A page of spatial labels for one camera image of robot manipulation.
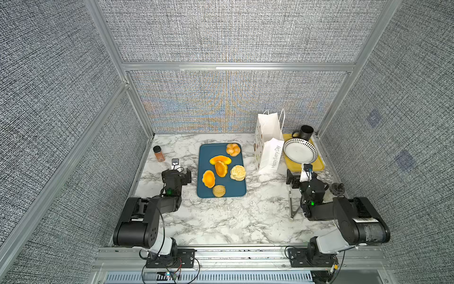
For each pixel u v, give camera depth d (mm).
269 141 821
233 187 949
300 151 1102
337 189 829
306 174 781
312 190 685
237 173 949
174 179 712
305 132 1099
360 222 451
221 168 967
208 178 923
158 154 1009
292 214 837
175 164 790
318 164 1033
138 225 446
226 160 1025
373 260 750
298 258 727
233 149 1085
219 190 900
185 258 737
